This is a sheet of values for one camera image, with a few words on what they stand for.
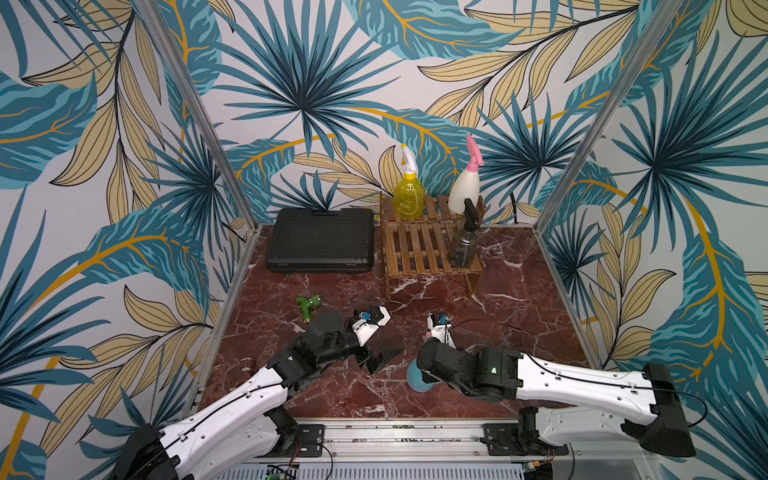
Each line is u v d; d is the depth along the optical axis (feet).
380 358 2.07
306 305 3.12
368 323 1.99
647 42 2.39
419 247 3.12
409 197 2.56
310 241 3.50
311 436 2.42
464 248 2.81
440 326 2.10
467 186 2.64
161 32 2.31
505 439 2.40
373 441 2.45
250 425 1.93
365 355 2.07
